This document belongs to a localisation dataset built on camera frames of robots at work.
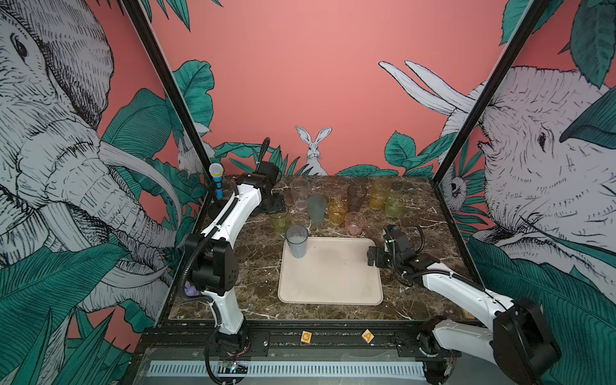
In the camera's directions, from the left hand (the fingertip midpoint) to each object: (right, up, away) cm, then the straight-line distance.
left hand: (273, 206), depth 88 cm
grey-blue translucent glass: (+9, -12, +5) cm, 16 cm away
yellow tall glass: (+45, +6, +21) cm, 50 cm away
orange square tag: (+13, -41, -13) cm, 45 cm away
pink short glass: (+33, -8, +14) cm, 36 cm away
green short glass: (+52, -1, +21) cm, 56 cm away
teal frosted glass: (+17, 0, +19) cm, 26 cm away
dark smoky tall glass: (+36, +6, +29) cm, 47 cm away
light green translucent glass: (+1, -6, +8) cm, 10 cm away
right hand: (+39, -16, 0) cm, 42 cm away
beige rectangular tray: (+23, -25, +3) cm, 34 cm away
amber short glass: (+26, -3, +19) cm, 32 cm away
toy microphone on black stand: (-23, +14, +3) cm, 27 cm away
